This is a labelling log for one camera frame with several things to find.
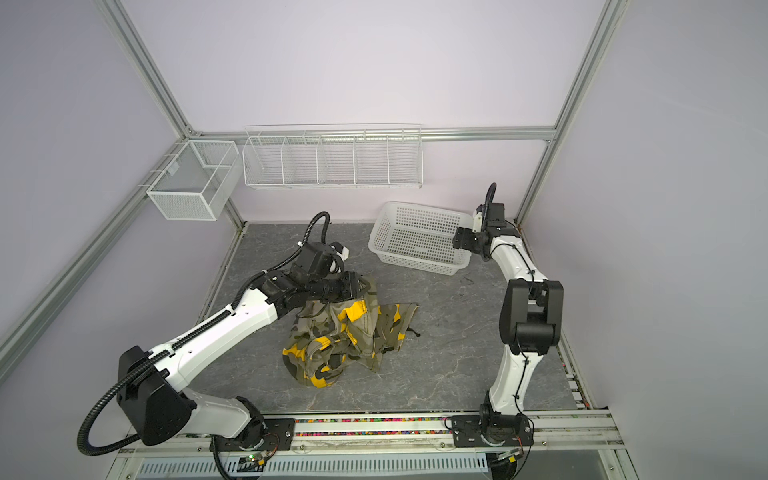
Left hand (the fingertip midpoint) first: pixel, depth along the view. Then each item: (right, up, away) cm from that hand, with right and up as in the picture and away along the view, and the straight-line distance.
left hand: (365, 291), depth 76 cm
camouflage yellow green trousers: (-2, -9, -3) cm, 10 cm away
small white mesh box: (-59, +33, +24) cm, 72 cm away
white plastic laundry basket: (+17, +16, +40) cm, 46 cm away
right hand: (+31, +13, +21) cm, 40 cm away
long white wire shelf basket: (-5, +43, +24) cm, 49 cm away
